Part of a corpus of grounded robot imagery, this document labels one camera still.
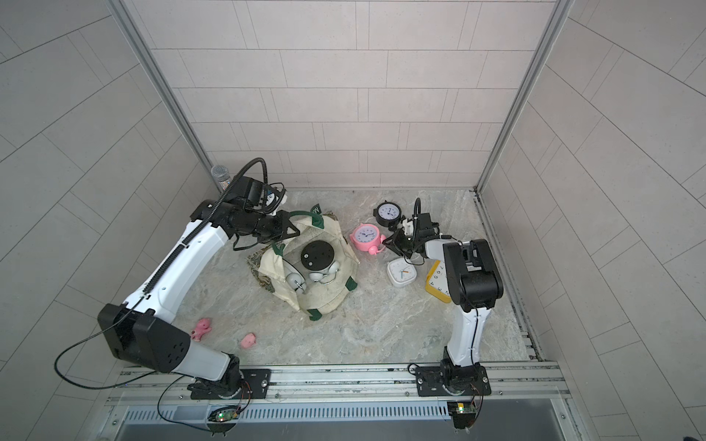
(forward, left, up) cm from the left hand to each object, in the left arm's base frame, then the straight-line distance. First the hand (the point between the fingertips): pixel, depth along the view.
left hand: (305, 228), depth 76 cm
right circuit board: (-40, -42, -23) cm, 62 cm away
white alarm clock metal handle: (-10, +3, -14) cm, 17 cm away
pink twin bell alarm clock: (+11, -18, -20) cm, 29 cm away
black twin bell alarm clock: (+22, -26, -20) cm, 39 cm away
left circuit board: (-40, +16, -20) cm, 48 cm away
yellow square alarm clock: (-6, -40, -20) cm, 45 cm away
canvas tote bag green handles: (-11, -3, -21) cm, 24 cm away
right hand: (+10, -25, -20) cm, 34 cm away
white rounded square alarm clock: (-3, -29, -19) cm, 35 cm away
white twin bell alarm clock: (0, -2, -17) cm, 17 cm away
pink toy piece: (-24, +16, -22) cm, 36 cm away
